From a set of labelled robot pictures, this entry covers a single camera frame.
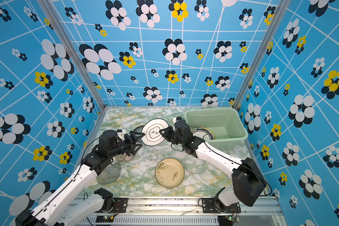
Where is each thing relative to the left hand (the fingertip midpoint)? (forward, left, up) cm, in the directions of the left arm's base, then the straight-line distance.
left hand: (145, 138), depth 72 cm
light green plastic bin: (+22, -53, -17) cm, 60 cm away
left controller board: (-32, +21, -27) cm, 47 cm away
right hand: (+6, -7, -3) cm, 10 cm away
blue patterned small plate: (+23, +12, -24) cm, 35 cm away
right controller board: (-33, -41, -26) cm, 59 cm away
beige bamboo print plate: (-10, -12, -24) cm, 28 cm away
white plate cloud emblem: (+9, -1, -5) cm, 11 cm away
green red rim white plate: (+17, -36, -21) cm, 45 cm away
